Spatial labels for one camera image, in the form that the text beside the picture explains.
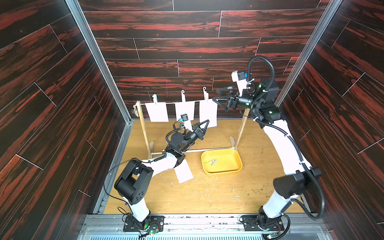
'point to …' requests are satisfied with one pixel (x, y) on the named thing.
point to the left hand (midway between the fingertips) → (210, 122)
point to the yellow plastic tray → (221, 161)
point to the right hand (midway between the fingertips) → (217, 92)
